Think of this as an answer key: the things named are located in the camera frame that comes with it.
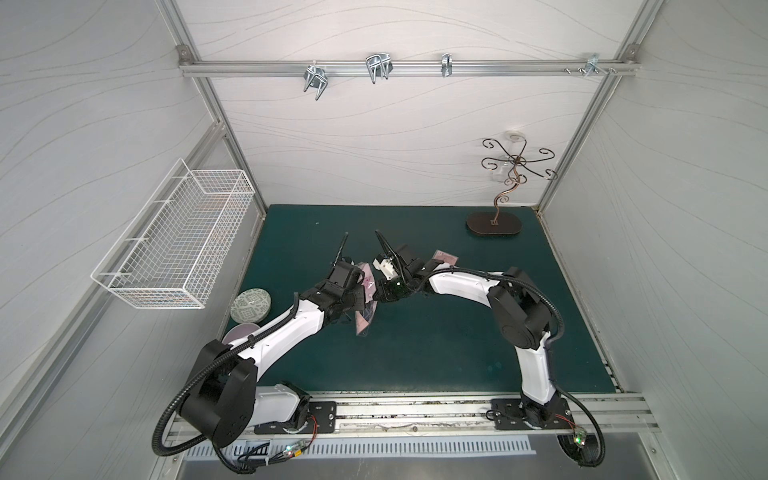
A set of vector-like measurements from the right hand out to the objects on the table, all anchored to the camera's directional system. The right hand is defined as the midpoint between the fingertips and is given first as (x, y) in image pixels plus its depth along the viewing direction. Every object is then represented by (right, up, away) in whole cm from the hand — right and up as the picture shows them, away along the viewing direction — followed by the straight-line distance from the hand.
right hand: (372, 295), depth 91 cm
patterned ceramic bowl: (-38, -4, +2) cm, 39 cm away
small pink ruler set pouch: (+25, +10, +16) cm, 32 cm away
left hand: (-4, +1, -4) cm, 5 cm away
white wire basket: (-46, +15, -22) cm, 53 cm away
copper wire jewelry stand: (+44, +23, +25) cm, 55 cm away
